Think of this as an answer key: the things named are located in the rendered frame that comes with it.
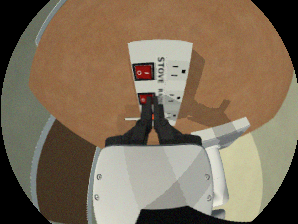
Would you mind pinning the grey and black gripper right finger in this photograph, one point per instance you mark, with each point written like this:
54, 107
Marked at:
169, 134

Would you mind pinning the white power strip panel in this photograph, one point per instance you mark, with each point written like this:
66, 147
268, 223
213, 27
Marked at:
160, 68

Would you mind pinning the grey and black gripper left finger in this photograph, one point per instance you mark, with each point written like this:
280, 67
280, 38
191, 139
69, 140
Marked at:
136, 135

